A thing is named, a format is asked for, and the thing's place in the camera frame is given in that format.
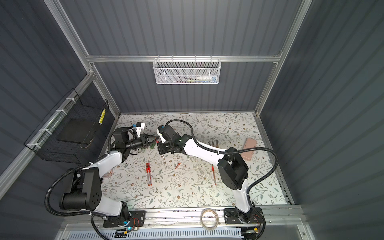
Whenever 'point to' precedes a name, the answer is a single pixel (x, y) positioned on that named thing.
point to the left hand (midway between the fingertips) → (160, 139)
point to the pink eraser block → (249, 143)
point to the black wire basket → (75, 130)
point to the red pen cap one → (177, 166)
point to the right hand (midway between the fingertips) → (159, 147)
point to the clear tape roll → (217, 222)
